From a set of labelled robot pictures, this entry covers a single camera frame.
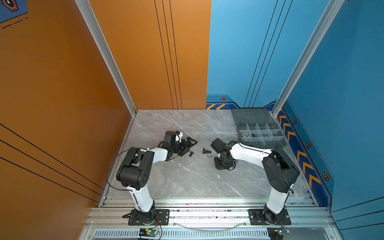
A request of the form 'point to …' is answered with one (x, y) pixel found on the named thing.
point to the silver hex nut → (209, 155)
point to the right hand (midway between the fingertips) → (217, 168)
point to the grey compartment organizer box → (257, 127)
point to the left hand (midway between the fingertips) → (194, 144)
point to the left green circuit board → (148, 232)
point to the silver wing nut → (244, 134)
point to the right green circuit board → (277, 233)
